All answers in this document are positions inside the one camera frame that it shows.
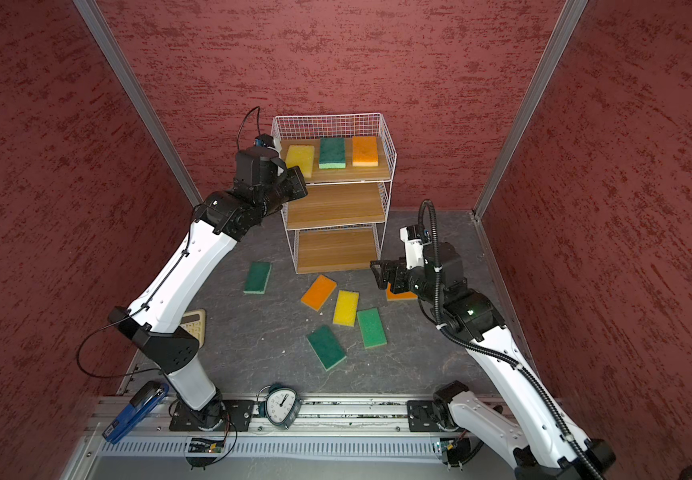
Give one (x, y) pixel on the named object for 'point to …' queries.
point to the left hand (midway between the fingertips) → (303, 181)
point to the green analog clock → (279, 404)
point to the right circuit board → (458, 450)
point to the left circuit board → (202, 445)
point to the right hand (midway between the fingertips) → (382, 269)
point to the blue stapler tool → (143, 402)
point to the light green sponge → (371, 328)
